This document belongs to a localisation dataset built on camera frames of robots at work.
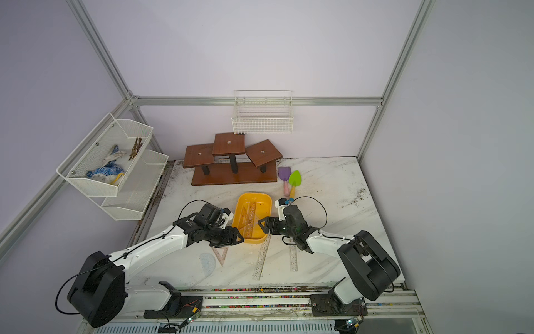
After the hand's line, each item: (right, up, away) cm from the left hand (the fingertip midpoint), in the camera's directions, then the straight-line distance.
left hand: (237, 243), depth 82 cm
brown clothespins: (-41, +38, 0) cm, 56 cm away
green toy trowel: (+26, +25, +30) cm, 48 cm away
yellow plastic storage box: (+10, +11, +18) cm, 24 cm away
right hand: (+11, +6, +6) cm, 14 cm away
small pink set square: (-8, -8, +4) cm, 12 cm away
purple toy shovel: (+20, +30, +33) cm, 49 cm away
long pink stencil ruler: (+4, +7, +14) cm, 16 cm away
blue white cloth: (-43, +28, -11) cm, 52 cm away
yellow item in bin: (-40, +26, -10) cm, 49 cm away
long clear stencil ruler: (+10, -7, +4) cm, 13 cm away
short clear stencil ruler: (+23, -8, +4) cm, 25 cm away
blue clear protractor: (-12, -9, +2) cm, 15 cm away
